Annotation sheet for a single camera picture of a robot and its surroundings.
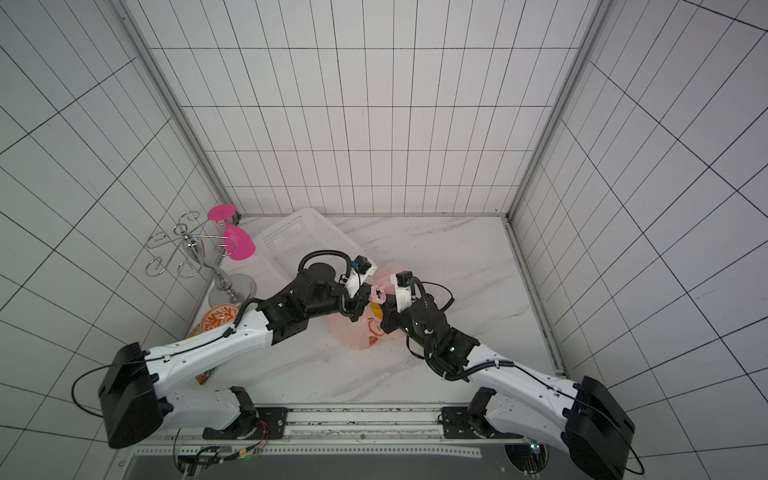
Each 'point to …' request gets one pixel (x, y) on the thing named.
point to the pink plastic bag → (367, 331)
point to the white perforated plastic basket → (281, 248)
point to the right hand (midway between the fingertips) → (376, 290)
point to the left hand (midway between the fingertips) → (376, 296)
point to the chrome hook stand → (230, 290)
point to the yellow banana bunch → (377, 310)
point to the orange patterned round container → (219, 315)
